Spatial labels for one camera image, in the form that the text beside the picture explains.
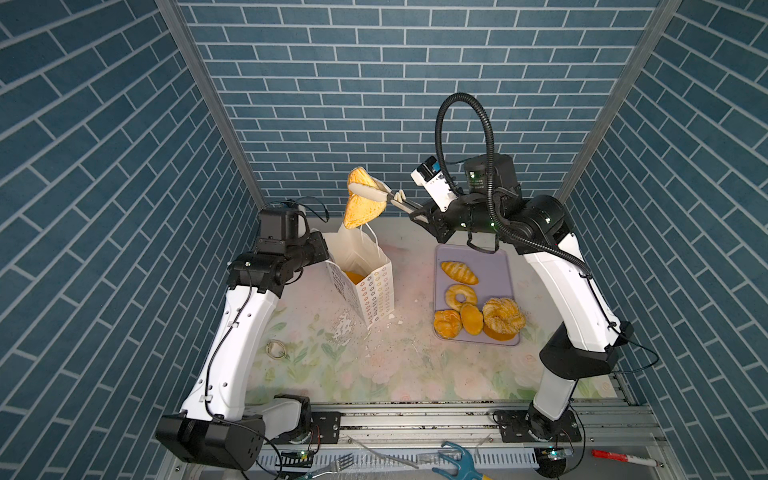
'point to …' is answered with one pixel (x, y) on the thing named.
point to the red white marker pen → (626, 458)
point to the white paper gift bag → (360, 271)
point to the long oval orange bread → (355, 277)
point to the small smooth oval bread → (472, 319)
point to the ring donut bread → (450, 295)
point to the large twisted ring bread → (502, 319)
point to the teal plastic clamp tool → (465, 466)
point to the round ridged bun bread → (447, 323)
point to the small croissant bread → (459, 271)
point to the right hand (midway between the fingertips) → (411, 207)
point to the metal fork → (342, 464)
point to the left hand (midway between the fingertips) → (326, 241)
